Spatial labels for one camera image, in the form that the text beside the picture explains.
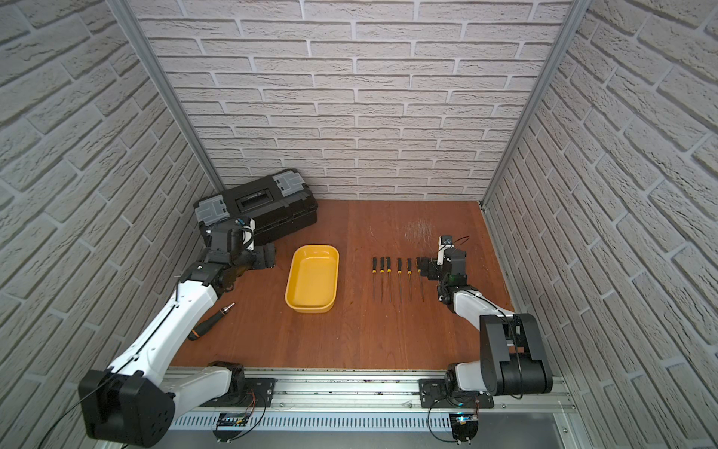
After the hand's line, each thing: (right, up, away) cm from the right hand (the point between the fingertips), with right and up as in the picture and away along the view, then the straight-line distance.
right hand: (443, 257), depth 93 cm
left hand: (-57, +5, -12) cm, 58 cm away
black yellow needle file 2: (-21, -6, +5) cm, 22 cm away
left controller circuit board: (-62, -42, -21) cm, 78 cm away
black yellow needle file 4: (-11, -6, +4) cm, 13 cm away
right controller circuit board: (-1, -42, -22) cm, 47 cm away
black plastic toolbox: (-58, +18, +3) cm, 61 cm away
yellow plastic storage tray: (-45, -8, +2) cm, 46 cm away
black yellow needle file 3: (-18, -5, +4) cm, 20 cm away
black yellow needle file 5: (-7, -5, +5) cm, 10 cm away
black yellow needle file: (-24, -6, +4) cm, 25 cm away
